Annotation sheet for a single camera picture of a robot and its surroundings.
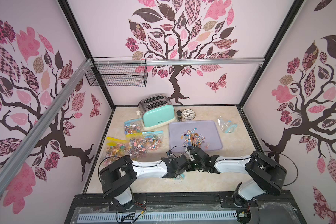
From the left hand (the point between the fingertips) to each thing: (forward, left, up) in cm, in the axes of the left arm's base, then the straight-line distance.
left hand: (180, 172), depth 84 cm
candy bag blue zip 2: (-3, 0, +1) cm, 4 cm away
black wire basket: (+58, +41, +35) cm, 79 cm away
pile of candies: (+24, -10, 0) cm, 26 cm away
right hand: (+4, -2, 0) cm, 5 cm away
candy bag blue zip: (+22, +18, +2) cm, 29 cm away
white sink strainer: (+45, -9, +4) cm, 46 cm away
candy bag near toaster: (+34, +35, +2) cm, 49 cm away
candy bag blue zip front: (+33, -37, +3) cm, 50 cm away
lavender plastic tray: (+32, -22, +1) cm, 39 cm away
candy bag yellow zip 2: (+15, +44, +2) cm, 46 cm away
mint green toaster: (+36, +16, +17) cm, 43 cm away
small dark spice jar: (+40, -1, +7) cm, 41 cm away
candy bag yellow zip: (+17, +29, +4) cm, 33 cm away
